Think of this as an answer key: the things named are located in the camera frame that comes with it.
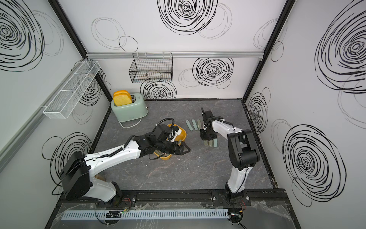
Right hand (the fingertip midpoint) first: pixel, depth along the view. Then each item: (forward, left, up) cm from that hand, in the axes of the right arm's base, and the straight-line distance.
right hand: (205, 138), depth 95 cm
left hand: (-15, +13, +13) cm, 24 cm away
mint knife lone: (-2, -7, -2) cm, 7 cm away
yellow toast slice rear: (+20, +57, +21) cm, 64 cm away
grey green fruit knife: (+12, +7, -2) cm, 14 cm away
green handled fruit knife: (-4, 0, +1) cm, 4 cm away
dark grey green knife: (+13, +4, -2) cm, 13 cm away
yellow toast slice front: (+18, +58, +18) cm, 63 cm away
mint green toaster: (+17, +50, +8) cm, 53 cm away
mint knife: (+11, +11, -2) cm, 16 cm away
